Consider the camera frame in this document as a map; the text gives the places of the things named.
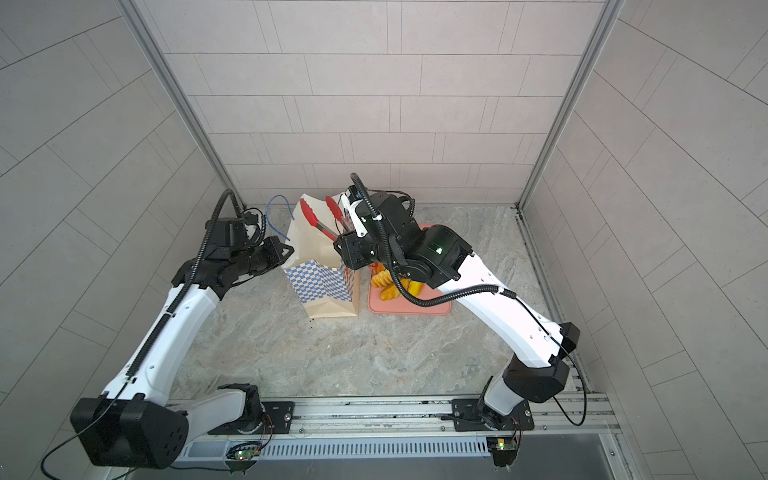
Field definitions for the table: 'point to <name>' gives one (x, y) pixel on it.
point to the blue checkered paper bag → (319, 273)
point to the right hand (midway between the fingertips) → (341, 243)
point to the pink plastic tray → (404, 305)
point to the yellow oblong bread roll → (414, 288)
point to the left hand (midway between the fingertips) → (301, 244)
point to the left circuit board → (244, 451)
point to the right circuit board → (503, 449)
